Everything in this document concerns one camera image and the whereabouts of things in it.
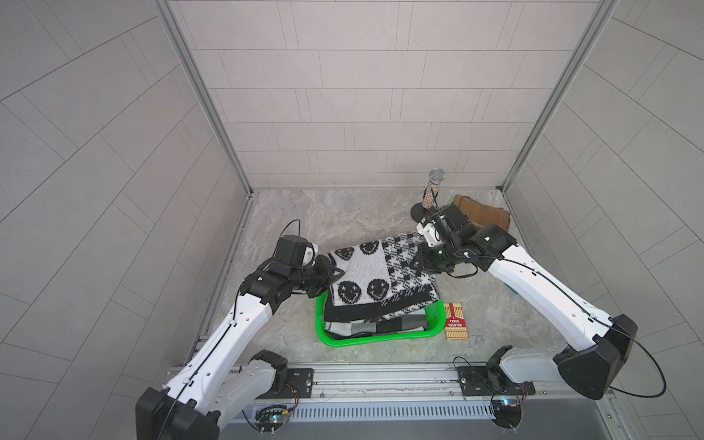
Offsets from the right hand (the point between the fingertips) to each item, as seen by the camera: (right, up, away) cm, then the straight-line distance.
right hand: (409, 265), depth 72 cm
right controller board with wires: (+24, -36, -4) cm, 44 cm away
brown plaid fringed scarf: (+34, +13, +34) cm, 49 cm away
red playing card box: (+15, -20, +8) cm, 26 cm away
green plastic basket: (+9, -17, +5) cm, 19 cm away
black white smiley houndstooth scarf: (-8, -4, -1) cm, 9 cm away
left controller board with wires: (-34, -35, -7) cm, 49 cm away
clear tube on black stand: (+10, +17, +22) cm, 29 cm away
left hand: (-16, -2, +1) cm, 16 cm away
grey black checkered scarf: (-16, -19, +5) cm, 26 cm away
